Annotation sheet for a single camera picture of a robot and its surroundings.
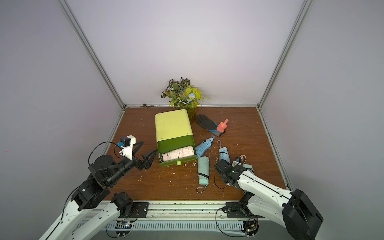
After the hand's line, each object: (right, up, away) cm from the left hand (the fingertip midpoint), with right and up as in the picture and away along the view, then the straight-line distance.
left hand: (151, 146), depth 64 cm
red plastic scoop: (+39, +7, +43) cm, 58 cm away
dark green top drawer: (+6, -2, +15) cm, 17 cm away
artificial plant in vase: (+11, +27, +33) cm, 44 cm away
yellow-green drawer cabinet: (+8, +5, +14) cm, 16 cm away
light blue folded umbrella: (+26, -4, +28) cm, 39 cm away
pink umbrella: (+12, -5, +10) cm, 17 cm away
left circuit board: (-16, -42, +8) cm, 45 cm away
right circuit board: (+46, -40, +6) cm, 61 cm away
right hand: (+38, -20, +19) cm, 47 cm away
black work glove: (+29, +8, +43) cm, 53 cm away
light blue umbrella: (+37, -9, +25) cm, 46 cm away
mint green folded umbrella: (+24, -18, +21) cm, 37 cm away
